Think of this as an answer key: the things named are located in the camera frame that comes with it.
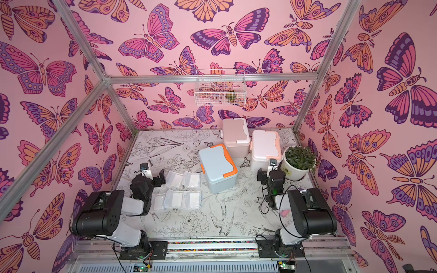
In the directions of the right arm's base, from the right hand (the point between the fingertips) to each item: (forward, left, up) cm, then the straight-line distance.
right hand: (272, 168), depth 93 cm
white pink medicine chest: (+7, +4, +8) cm, 11 cm away
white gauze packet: (-16, +52, -5) cm, 55 cm away
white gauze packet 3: (-17, +61, -6) cm, 63 cm away
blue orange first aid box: (-8, +28, +9) cm, 31 cm away
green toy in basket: (+31, +23, +25) cm, 46 cm away
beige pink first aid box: (+15, +20, +9) cm, 26 cm away
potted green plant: (-3, -10, +11) cm, 15 cm away
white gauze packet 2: (-17, +43, -5) cm, 46 cm away
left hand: (-2, +64, +1) cm, 64 cm away
